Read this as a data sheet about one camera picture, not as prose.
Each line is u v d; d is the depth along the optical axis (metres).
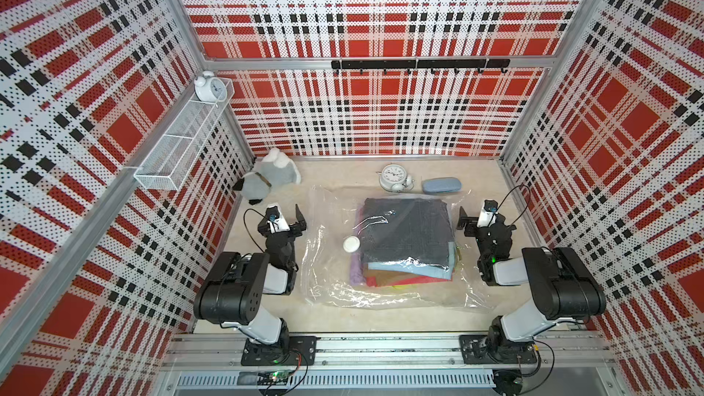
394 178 1.08
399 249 0.77
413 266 0.75
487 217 0.79
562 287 0.46
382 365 0.72
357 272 0.85
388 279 0.77
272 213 0.73
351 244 0.83
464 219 0.86
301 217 0.84
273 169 1.07
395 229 0.83
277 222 0.75
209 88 0.80
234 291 0.45
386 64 0.88
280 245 0.69
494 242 0.70
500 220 0.84
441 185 1.09
